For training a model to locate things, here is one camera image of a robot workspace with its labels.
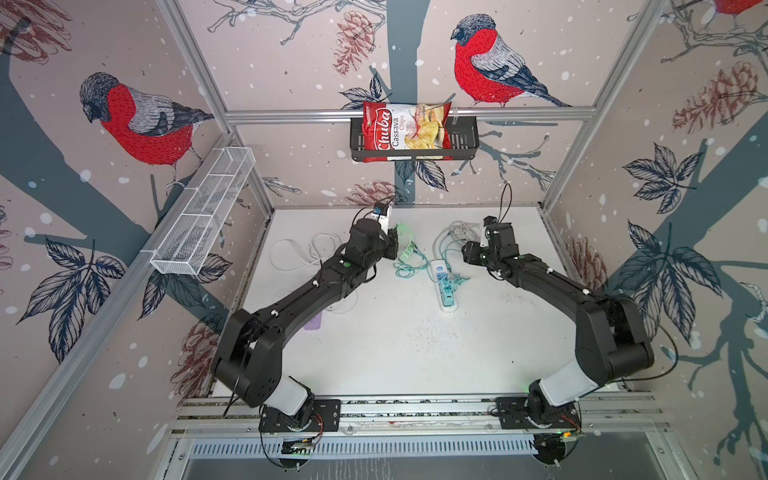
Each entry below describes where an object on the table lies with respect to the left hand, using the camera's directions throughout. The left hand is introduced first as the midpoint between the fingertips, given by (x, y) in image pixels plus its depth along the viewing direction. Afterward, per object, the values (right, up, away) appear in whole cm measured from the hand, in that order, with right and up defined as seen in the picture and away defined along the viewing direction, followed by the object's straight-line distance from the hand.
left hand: (395, 230), depth 82 cm
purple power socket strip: (-24, -28, +5) cm, 37 cm away
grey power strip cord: (+27, 0, +29) cm, 39 cm away
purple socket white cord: (-40, -9, +25) cm, 47 cm away
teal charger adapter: (+16, -20, +6) cm, 26 cm away
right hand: (+22, -7, +11) cm, 26 cm away
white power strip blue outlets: (+15, -14, +19) cm, 28 cm away
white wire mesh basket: (-51, -3, -11) cm, 52 cm away
